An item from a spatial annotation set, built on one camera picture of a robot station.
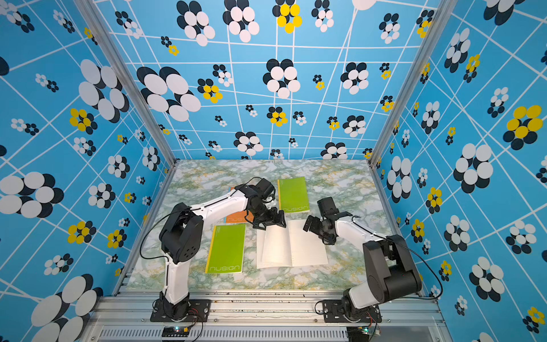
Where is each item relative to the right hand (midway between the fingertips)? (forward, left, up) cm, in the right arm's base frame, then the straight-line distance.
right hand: (315, 230), depth 92 cm
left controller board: (-36, +51, -3) cm, 63 cm away
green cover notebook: (+21, +9, -2) cm, 23 cm away
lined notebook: (-7, +12, -1) cm, 14 cm away
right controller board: (-36, -11, -2) cm, 38 cm away
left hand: (-1, +15, +5) cm, 16 cm away
